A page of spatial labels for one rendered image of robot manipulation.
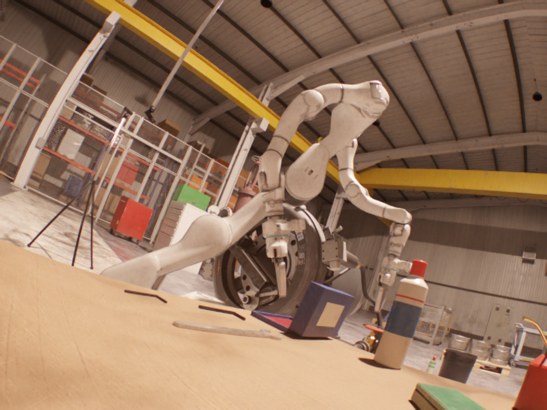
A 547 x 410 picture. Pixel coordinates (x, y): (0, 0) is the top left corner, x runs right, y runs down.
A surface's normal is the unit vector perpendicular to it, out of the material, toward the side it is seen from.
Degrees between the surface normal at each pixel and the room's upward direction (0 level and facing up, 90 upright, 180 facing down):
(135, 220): 90
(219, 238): 89
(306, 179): 90
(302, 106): 102
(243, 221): 90
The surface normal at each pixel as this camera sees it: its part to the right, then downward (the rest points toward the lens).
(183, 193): 0.66, 0.07
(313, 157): 0.04, -0.24
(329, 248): -0.59, -0.37
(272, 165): 0.17, 0.01
